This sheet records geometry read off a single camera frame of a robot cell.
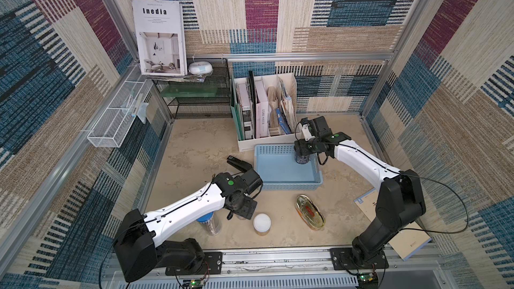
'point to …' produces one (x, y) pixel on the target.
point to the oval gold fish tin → (310, 212)
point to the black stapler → (240, 165)
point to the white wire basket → (110, 130)
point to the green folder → (236, 114)
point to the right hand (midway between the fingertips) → (302, 142)
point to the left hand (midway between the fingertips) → (242, 207)
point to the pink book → (262, 112)
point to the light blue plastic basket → (276, 166)
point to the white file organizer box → (281, 91)
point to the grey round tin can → (302, 159)
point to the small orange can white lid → (262, 223)
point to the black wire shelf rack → (195, 108)
